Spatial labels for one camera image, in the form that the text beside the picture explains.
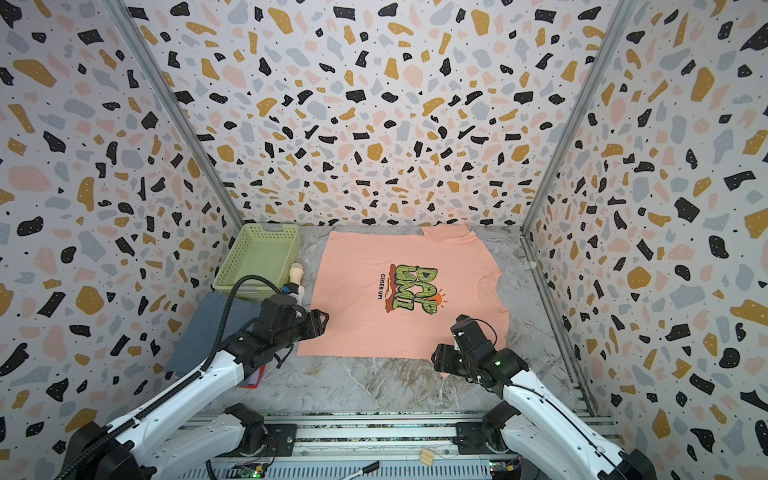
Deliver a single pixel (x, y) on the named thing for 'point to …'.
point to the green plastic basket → (263, 249)
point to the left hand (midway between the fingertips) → (321, 313)
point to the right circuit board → (502, 465)
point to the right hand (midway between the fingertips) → (436, 353)
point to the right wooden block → (427, 457)
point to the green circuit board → (251, 472)
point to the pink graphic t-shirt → (395, 293)
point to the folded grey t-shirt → (201, 334)
